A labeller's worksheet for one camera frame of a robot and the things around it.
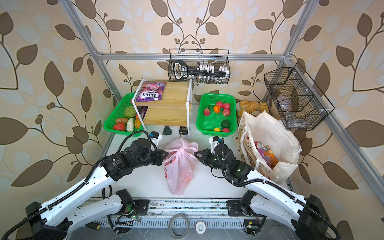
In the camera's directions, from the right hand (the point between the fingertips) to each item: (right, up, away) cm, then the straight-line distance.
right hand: (193, 155), depth 72 cm
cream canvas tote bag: (+37, +14, +10) cm, 41 cm away
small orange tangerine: (+17, +25, +40) cm, 50 cm away
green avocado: (+21, +14, +30) cm, 40 cm away
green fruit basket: (+16, +21, +40) cm, 48 cm away
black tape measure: (-8, +10, +29) cm, 32 cm away
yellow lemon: (+15, +11, +27) cm, 33 cm away
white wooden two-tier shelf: (-10, +23, +5) cm, 25 cm away
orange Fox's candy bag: (+41, -2, +9) cm, 42 cm away
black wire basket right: (+53, +25, 0) cm, 59 cm away
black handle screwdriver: (-46, -31, -4) cm, 55 cm away
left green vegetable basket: (-50, +18, +33) cm, 62 cm away
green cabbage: (-46, +23, +33) cm, 61 cm away
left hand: (-11, +1, -1) cm, 12 cm away
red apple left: (+9, +23, +39) cm, 46 cm away
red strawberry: (-50, +12, +27) cm, 58 cm away
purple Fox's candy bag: (-23, +33, +6) cm, 41 cm away
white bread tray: (+44, +27, +40) cm, 65 cm away
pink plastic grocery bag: (-7, -4, -3) cm, 9 cm away
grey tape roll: (-7, -29, 0) cm, 30 cm away
